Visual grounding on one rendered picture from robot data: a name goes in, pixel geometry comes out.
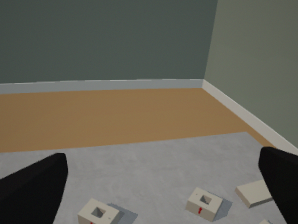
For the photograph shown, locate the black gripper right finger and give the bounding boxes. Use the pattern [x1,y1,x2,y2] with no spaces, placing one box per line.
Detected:
[258,147,298,224]

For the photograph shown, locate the white square block with central hole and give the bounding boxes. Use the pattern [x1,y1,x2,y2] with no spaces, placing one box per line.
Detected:
[77,198,120,224]

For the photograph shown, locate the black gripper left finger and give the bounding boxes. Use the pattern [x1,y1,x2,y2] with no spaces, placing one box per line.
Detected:
[0,153,68,224]

